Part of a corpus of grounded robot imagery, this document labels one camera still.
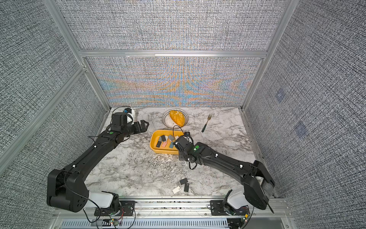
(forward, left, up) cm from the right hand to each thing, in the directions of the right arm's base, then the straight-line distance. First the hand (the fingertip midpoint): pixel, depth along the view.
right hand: (184, 150), depth 82 cm
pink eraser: (+10, +13, -12) cm, 21 cm away
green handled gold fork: (+34, -20, -14) cm, 42 cm away
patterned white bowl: (+30, +12, -12) cm, 35 cm away
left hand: (+14, +23, +7) cm, 28 cm away
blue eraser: (+10, +8, -12) cm, 18 cm away
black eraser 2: (+14, +14, -10) cm, 22 cm away
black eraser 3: (-14, 0, -12) cm, 18 cm away
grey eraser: (+15, +9, -11) cm, 21 cm away
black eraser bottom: (-17, -1, -12) cm, 21 cm away
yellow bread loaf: (+29, +4, -6) cm, 30 cm away
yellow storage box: (+13, +15, -11) cm, 22 cm away
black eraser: (+10, +17, -12) cm, 23 cm away
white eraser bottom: (-19, +4, -12) cm, 22 cm away
